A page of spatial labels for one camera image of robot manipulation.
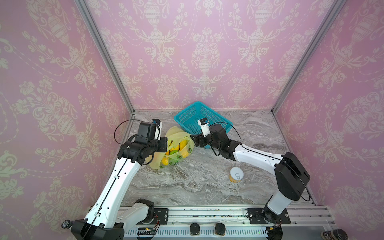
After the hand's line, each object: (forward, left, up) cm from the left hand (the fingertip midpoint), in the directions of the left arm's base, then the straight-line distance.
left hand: (165, 142), depth 74 cm
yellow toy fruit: (+4, -9, -18) cm, 20 cm away
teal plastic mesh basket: (+35, -9, -21) cm, 42 cm away
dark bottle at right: (-35, -74, -13) cm, 83 cm away
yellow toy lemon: (0, +3, -20) cm, 20 cm away
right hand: (+10, -15, -5) cm, 19 cm away
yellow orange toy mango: (+12, -6, -20) cm, 24 cm away
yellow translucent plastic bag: (+6, -4, -2) cm, 7 cm away
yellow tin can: (-8, -38, -19) cm, 43 cm away
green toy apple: (+5, -1, -19) cm, 19 cm away
